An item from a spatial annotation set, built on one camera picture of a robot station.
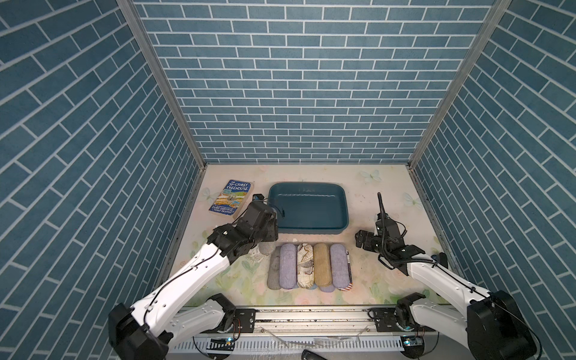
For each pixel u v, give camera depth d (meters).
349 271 0.84
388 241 0.67
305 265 0.80
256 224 0.55
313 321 0.75
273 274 0.81
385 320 0.74
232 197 1.05
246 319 0.74
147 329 0.38
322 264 0.81
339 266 0.80
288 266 0.79
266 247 0.72
